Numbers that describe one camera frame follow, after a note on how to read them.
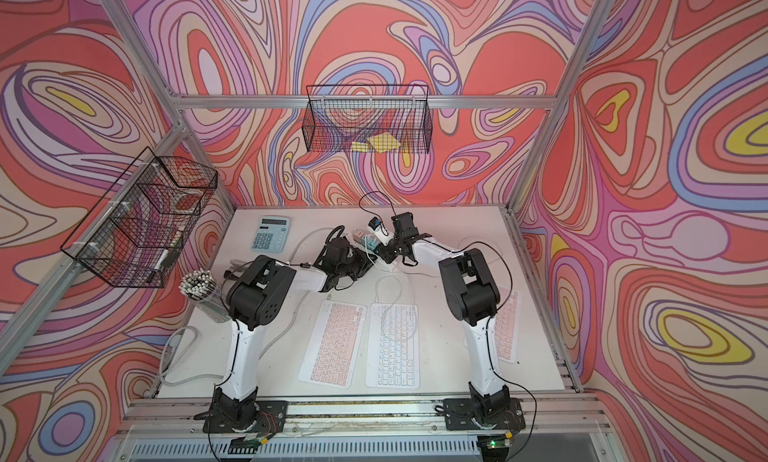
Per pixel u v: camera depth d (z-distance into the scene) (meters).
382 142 0.91
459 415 0.72
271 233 1.08
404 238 0.82
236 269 1.00
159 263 0.72
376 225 0.91
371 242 1.01
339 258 0.85
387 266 0.98
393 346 0.84
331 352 0.84
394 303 0.93
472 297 0.58
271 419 0.72
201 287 0.77
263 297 0.58
